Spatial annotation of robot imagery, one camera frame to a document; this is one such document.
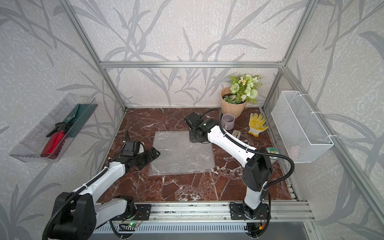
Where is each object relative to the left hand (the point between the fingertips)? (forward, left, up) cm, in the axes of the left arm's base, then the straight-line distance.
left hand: (156, 156), depth 87 cm
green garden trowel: (+7, +32, +27) cm, 42 cm away
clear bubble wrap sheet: (+4, -12, -6) cm, 14 cm away
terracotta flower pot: (+33, -52, +6) cm, 62 cm away
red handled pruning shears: (-7, +32, +29) cm, 44 cm away
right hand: (+7, -23, +11) cm, 26 cm away
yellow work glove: (+29, -68, -5) cm, 74 cm away
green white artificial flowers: (+38, -54, +21) cm, 69 cm away
